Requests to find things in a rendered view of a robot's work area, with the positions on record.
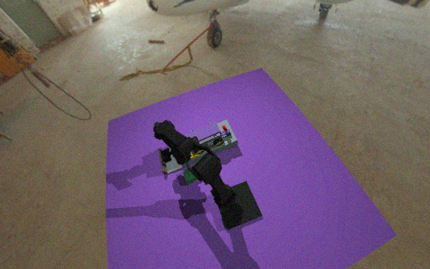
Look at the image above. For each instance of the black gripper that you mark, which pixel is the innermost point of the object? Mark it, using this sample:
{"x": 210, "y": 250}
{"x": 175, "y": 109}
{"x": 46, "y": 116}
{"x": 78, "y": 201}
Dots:
{"x": 166, "y": 153}

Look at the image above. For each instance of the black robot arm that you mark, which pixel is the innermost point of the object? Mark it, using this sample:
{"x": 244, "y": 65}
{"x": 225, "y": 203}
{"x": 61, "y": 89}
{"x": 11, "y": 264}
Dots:
{"x": 207, "y": 169}

